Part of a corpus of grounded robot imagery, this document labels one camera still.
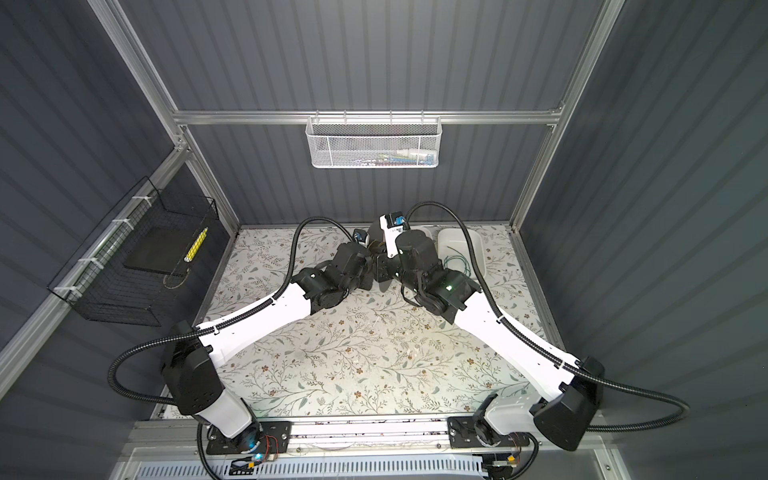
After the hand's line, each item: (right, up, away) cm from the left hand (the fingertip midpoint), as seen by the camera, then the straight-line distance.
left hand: (366, 264), depth 82 cm
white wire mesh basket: (0, +50, +42) cm, 65 cm away
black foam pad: (-51, +4, -8) cm, 52 cm away
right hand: (+3, +3, -13) cm, 13 cm away
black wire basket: (-57, -3, -18) cm, 60 cm away
